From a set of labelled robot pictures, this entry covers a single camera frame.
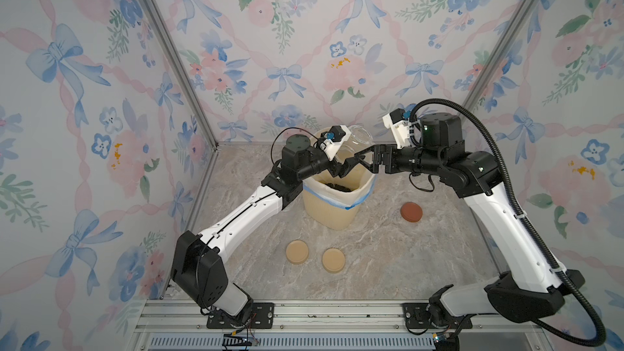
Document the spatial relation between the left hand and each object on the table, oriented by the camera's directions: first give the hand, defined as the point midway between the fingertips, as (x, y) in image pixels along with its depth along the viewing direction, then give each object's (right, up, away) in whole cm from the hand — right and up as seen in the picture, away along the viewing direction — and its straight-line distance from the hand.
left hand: (354, 143), depth 68 cm
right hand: (+2, -3, -6) cm, 7 cm away
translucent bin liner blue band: (-3, -14, 0) cm, 14 cm away
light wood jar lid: (-5, -39, +16) cm, 42 cm away
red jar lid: (+28, -24, +29) cm, 47 cm away
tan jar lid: (-18, -37, +18) cm, 45 cm away
